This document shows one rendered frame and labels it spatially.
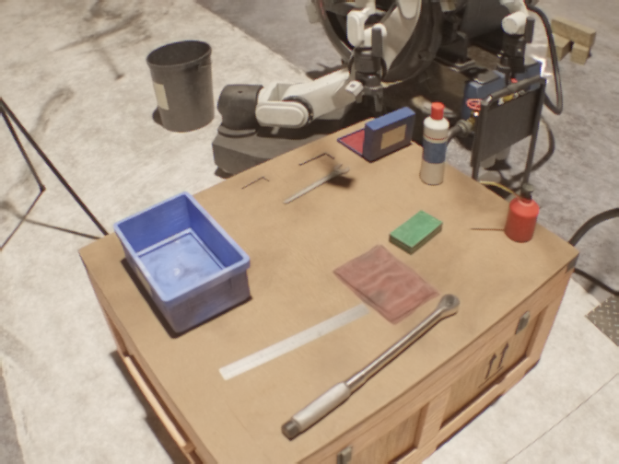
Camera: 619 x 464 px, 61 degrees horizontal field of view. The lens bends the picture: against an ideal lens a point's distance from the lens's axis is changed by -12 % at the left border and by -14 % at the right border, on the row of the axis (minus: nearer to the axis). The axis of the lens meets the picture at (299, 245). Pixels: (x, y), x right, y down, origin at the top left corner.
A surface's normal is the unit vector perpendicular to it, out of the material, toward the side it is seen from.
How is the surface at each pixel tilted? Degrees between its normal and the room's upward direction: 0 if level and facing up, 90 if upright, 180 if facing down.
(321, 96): 90
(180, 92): 93
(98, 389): 0
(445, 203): 0
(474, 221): 0
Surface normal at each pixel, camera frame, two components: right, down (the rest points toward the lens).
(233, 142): -0.05, -0.75
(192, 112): 0.36, 0.65
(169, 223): 0.57, 0.53
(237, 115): -0.22, 0.66
